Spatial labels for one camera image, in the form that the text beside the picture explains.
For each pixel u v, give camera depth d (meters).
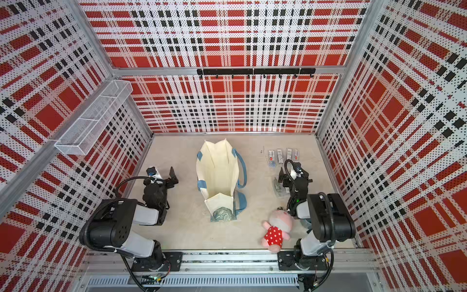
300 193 0.69
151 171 0.75
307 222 0.82
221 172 0.95
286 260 0.73
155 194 0.69
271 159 1.07
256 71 0.89
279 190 0.94
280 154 1.08
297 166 0.78
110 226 0.45
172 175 0.84
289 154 1.08
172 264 0.74
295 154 1.07
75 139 0.68
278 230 0.77
